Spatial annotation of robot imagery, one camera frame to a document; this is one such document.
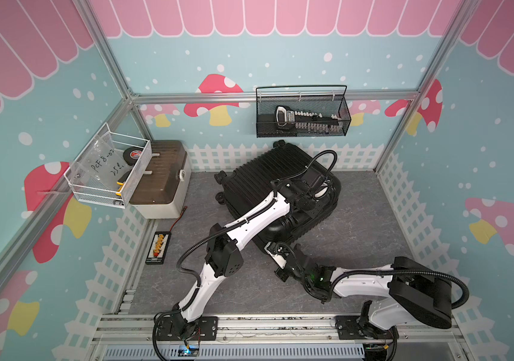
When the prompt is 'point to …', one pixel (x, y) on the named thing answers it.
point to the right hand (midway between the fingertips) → (270, 256)
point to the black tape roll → (131, 153)
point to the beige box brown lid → (164, 185)
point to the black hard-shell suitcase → (243, 186)
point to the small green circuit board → (188, 352)
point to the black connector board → (158, 247)
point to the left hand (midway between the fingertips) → (314, 209)
